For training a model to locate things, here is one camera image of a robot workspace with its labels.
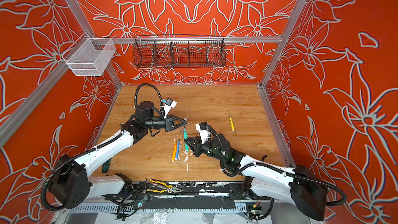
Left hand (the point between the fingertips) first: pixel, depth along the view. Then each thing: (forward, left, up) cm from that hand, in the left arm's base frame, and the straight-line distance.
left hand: (185, 122), depth 71 cm
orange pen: (-7, +7, -24) cm, 26 cm away
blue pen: (-8, +5, -23) cm, 25 cm away
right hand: (-7, 0, -5) cm, 9 cm away
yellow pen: (+14, -27, -23) cm, 38 cm away
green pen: (-6, -1, -4) cm, 7 cm away
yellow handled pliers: (-24, +7, -22) cm, 33 cm away
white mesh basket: (+38, +63, +8) cm, 74 cm away
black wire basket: (+51, +10, +5) cm, 53 cm away
